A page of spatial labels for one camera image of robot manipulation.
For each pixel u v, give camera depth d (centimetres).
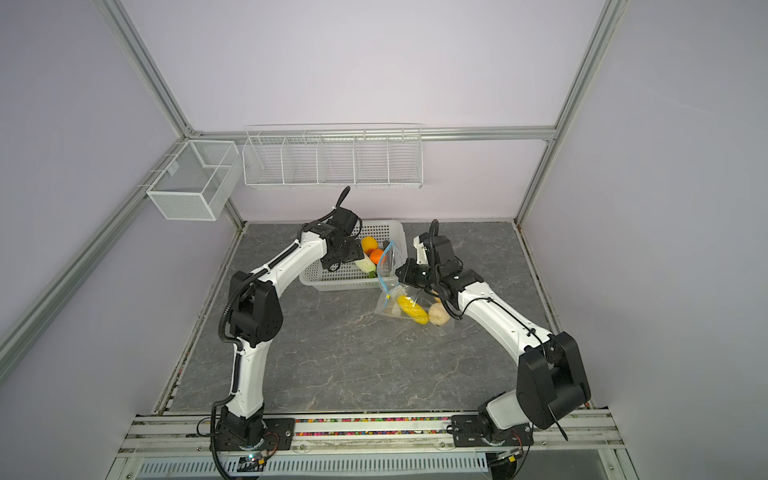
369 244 106
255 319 56
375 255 108
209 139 94
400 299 89
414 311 89
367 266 102
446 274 64
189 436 75
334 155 99
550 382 42
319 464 71
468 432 74
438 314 89
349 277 96
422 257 75
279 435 74
